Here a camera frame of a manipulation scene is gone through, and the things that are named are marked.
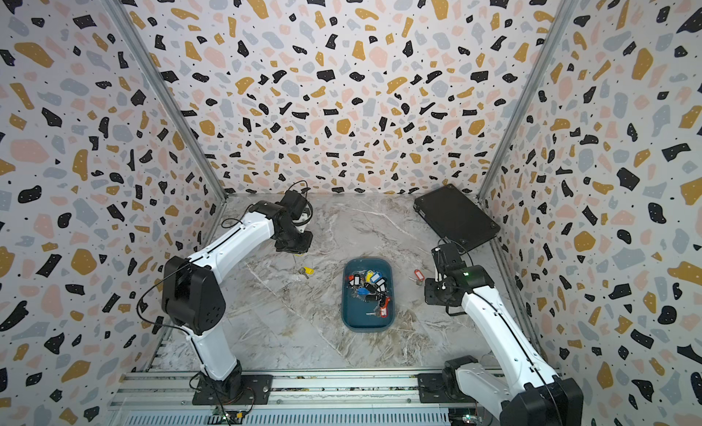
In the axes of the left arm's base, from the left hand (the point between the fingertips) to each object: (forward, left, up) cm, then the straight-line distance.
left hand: (309, 248), depth 89 cm
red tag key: (-4, -38, -13) cm, 40 cm away
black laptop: (+23, -58, -14) cm, 64 cm away
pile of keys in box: (-8, -20, -12) cm, 25 cm away
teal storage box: (-16, -14, -12) cm, 24 cm away
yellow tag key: (-1, +3, -12) cm, 13 cm away
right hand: (-16, -39, -1) cm, 42 cm away
